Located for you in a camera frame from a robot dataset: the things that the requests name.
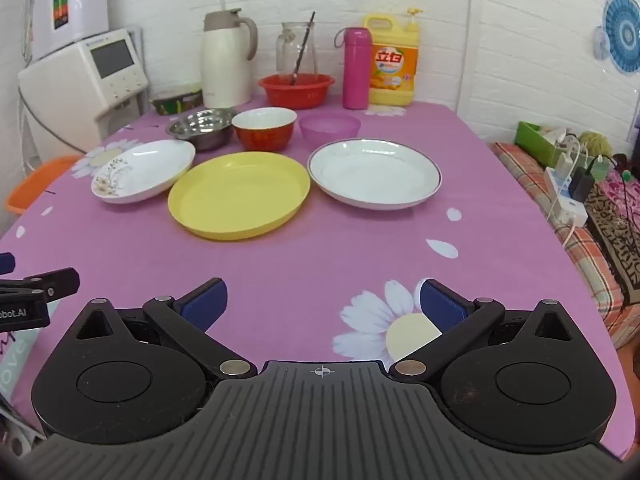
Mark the black charger plug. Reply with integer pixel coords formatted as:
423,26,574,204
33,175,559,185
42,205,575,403
570,164,596,204

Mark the red plastic basin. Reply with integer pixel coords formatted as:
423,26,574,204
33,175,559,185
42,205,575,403
258,73,336,110

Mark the grey appliance hose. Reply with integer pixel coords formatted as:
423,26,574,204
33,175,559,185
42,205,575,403
17,85,41,172

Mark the white floral plate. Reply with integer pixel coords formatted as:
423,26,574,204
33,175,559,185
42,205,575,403
90,140,197,205

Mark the pink thermos bottle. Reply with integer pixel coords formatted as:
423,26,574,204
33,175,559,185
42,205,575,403
334,27,373,110

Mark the red bowl white inside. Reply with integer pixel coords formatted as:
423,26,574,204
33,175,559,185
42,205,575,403
231,107,298,153

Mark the blue round wall decoration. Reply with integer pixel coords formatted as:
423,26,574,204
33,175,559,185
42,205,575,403
593,0,640,77

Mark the white plate dark rim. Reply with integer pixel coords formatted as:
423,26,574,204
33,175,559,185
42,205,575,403
307,139,443,210

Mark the white water purifier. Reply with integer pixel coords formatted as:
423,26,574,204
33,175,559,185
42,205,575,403
29,0,110,62

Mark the white wall pipe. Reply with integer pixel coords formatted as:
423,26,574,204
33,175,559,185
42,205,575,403
452,0,482,111

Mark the green patterned bowl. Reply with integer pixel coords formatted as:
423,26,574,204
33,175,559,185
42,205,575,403
151,87,204,116

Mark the white power strip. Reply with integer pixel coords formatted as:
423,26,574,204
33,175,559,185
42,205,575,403
544,167,590,227

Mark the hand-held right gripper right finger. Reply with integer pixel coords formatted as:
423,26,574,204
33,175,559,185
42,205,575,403
388,278,574,381

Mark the yellow plastic plate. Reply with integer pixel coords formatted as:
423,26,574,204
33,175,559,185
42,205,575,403
167,151,312,241

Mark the stainless steel bowl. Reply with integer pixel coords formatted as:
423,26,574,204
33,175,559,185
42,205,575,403
166,108,239,152

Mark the white appliance with screen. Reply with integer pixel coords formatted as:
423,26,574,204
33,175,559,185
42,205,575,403
18,28,151,155

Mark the plaid bedding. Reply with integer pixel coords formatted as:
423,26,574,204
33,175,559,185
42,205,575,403
492,142,640,349

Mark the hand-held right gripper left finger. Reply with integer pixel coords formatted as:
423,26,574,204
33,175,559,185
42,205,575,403
74,277,259,380

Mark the white charger plug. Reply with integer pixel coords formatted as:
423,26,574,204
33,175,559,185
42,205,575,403
555,152,577,181

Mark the light printed bag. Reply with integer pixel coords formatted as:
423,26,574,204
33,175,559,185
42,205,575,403
0,325,47,457

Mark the yellow detergent bottle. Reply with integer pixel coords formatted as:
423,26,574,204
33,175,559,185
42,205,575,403
362,8,420,107

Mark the purple plastic bowl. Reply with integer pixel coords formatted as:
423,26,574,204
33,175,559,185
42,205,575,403
299,112,362,147

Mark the dark patterned cloth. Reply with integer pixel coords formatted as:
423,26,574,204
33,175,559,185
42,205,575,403
584,180,640,307

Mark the white thermos jug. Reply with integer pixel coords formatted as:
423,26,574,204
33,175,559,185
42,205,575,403
201,8,259,109

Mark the green plastic box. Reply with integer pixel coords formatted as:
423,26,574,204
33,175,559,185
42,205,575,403
515,121,614,181

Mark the orange plastic stool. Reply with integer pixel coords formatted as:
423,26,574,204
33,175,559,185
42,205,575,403
5,155,81,216

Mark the yellow-green yarn ball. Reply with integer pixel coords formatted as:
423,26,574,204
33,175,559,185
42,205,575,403
578,131,614,159

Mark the glass pitcher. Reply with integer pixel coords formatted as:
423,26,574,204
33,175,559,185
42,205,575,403
276,21,320,79

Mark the purple floral tablecloth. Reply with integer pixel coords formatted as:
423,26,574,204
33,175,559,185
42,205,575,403
0,95,637,462

